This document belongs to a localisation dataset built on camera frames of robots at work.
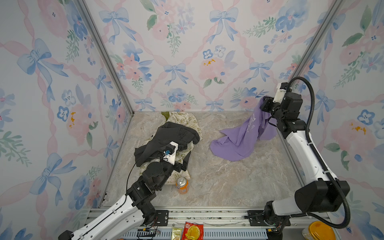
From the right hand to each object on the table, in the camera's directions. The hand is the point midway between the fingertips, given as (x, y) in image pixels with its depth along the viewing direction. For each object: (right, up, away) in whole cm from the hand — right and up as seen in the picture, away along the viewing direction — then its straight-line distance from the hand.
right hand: (264, 96), depth 75 cm
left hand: (-42, -25, -7) cm, 49 cm away
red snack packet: (-36, -64, -6) cm, 74 cm away
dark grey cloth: (-51, -19, +23) cm, 59 cm away
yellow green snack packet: (-44, -65, -7) cm, 78 cm away
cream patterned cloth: (-43, -10, +28) cm, 52 cm away
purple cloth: (-7, -26, +23) cm, 35 cm away
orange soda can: (-42, -45, -1) cm, 61 cm away
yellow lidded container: (+16, -59, -14) cm, 62 cm away
